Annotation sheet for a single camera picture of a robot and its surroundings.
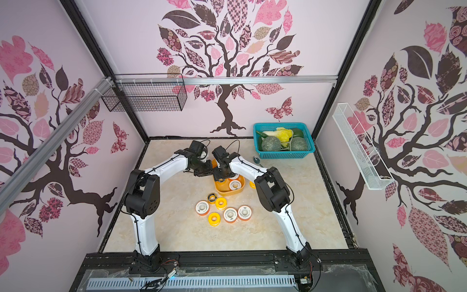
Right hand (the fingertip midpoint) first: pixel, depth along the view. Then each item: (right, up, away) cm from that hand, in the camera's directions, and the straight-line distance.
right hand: (220, 176), depth 98 cm
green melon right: (+45, +18, +5) cm, 49 cm away
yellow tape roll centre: (+1, -14, -8) cm, 17 cm away
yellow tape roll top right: (+16, -1, -20) cm, 26 cm away
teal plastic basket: (+26, +30, +20) cm, 44 cm away
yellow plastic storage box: (+1, -6, -1) cm, 6 cm away
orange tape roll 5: (+13, -17, -11) cm, 24 cm away
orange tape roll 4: (+6, -17, -11) cm, 21 cm away
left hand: (-5, +1, -2) cm, 5 cm away
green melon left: (+28, +18, +3) cm, 34 cm away
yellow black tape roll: (-4, -11, -5) cm, 12 cm away
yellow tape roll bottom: (-2, -21, -13) cm, 25 cm away
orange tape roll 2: (+8, -4, -2) cm, 10 cm away
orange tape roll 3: (-9, -15, -9) cm, 19 cm away
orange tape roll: (+9, 0, 0) cm, 9 cm away
